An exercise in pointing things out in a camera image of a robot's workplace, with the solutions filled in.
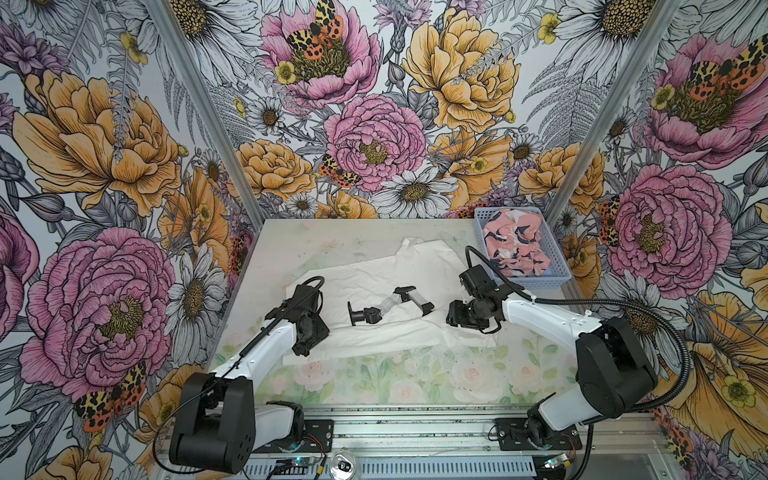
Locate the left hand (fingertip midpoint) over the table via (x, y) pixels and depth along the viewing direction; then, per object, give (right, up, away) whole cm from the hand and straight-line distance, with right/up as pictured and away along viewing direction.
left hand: (317, 345), depth 87 cm
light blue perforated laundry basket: (+77, +20, +16) cm, 81 cm away
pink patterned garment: (+65, +30, +22) cm, 74 cm away
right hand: (+40, +4, +1) cm, 40 cm away
